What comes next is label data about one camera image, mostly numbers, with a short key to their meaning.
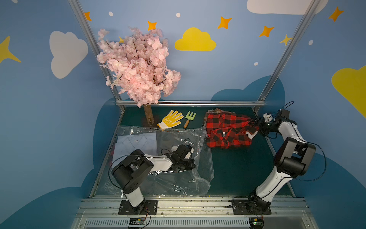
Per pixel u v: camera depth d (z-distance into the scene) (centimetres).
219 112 114
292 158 51
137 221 72
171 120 114
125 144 95
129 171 48
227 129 96
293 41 82
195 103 119
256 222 72
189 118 116
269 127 80
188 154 76
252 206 69
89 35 78
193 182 83
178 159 72
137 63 61
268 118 86
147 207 73
